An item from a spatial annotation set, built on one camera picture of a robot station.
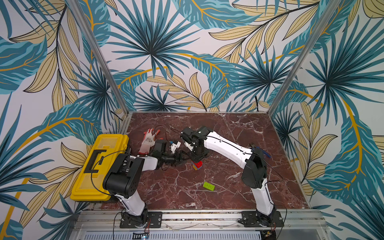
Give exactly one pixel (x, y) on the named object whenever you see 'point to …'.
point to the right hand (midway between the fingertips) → (197, 158)
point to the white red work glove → (148, 141)
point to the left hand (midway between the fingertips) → (188, 160)
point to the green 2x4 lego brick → (209, 186)
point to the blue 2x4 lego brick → (198, 168)
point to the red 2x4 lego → (198, 164)
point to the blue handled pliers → (264, 152)
